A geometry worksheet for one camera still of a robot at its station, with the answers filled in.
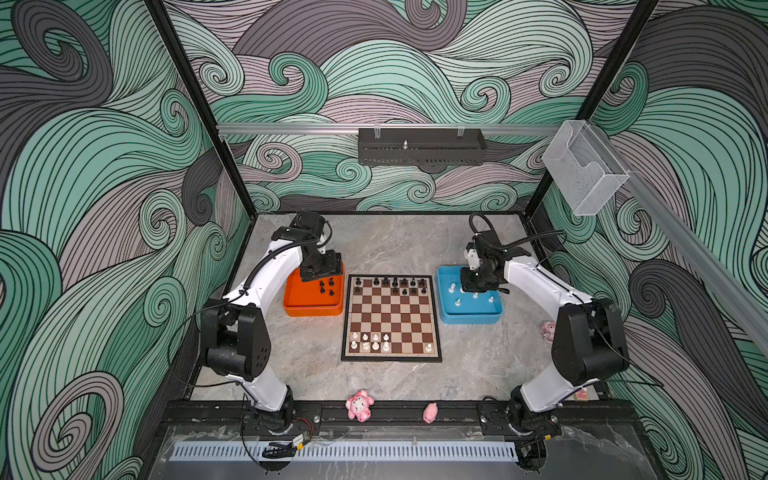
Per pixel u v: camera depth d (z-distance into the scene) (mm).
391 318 899
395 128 939
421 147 961
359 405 725
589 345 449
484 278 746
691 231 612
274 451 716
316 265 743
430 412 730
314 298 951
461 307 925
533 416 631
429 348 826
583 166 795
